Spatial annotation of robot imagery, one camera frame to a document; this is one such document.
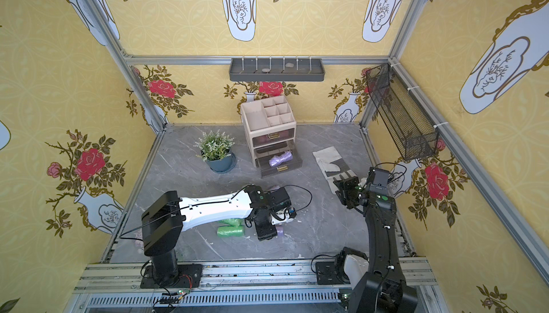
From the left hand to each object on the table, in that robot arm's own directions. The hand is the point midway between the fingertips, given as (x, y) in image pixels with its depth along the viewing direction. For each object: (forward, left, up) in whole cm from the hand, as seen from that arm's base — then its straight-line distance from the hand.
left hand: (270, 230), depth 81 cm
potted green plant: (+30, +22, +12) cm, 39 cm away
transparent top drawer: (+33, -2, +16) cm, 36 cm away
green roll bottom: (+1, +15, -1) cm, 15 cm away
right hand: (+13, -24, +11) cm, 30 cm away
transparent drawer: (+33, +3, +5) cm, 33 cm away
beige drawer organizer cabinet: (+36, 0, +20) cm, 41 cm away
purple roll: (+27, -3, +7) cm, 29 cm away
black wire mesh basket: (+31, -59, +19) cm, 69 cm away
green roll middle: (+4, +14, -1) cm, 15 cm away
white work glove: (+30, -31, -4) cm, 43 cm away
